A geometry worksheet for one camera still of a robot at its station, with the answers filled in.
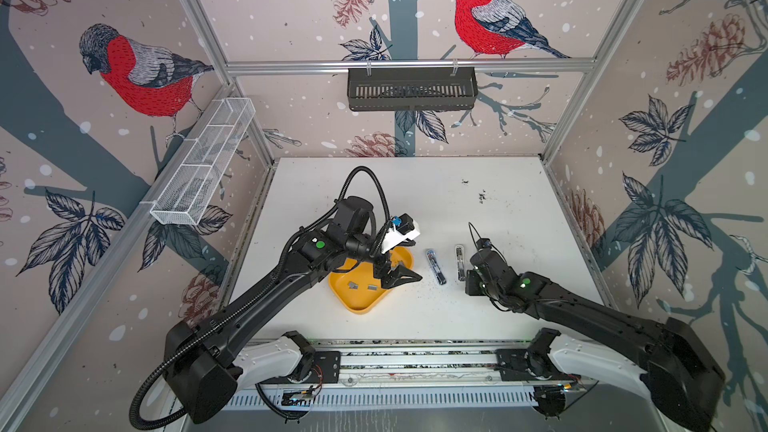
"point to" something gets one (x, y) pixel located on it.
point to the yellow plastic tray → (356, 288)
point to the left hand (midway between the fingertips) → (414, 260)
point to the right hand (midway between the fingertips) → (465, 280)
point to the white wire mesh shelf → (201, 161)
